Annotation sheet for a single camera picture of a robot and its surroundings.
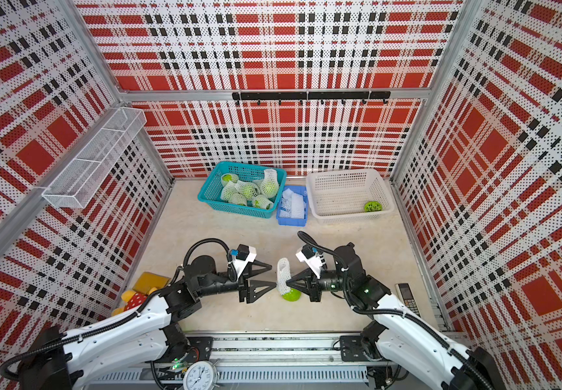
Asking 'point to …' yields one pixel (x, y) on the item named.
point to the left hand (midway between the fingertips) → (275, 275)
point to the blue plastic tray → (295, 222)
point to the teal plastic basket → (247, 171)
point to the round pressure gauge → (201, 375)
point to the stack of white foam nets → (292, 205)
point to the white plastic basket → (339, 196)
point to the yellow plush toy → (145, 283)
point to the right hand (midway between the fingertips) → (293, 283)
